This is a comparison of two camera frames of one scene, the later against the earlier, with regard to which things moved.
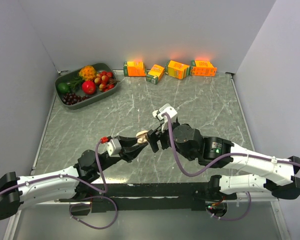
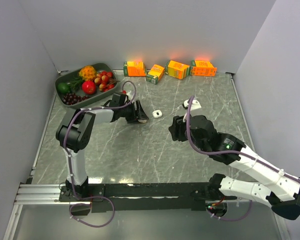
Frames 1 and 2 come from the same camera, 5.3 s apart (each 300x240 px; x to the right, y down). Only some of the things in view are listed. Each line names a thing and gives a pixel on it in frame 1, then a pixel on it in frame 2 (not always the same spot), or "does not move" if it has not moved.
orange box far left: x=135 y=68 does not move
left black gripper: x=129 y=153 to x=137 y=114
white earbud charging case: x=154 y=113 does not move
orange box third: x=175 y=69 does not move
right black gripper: x=152 y=136 to x=179 y=122
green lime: x=63 y=88 does not move
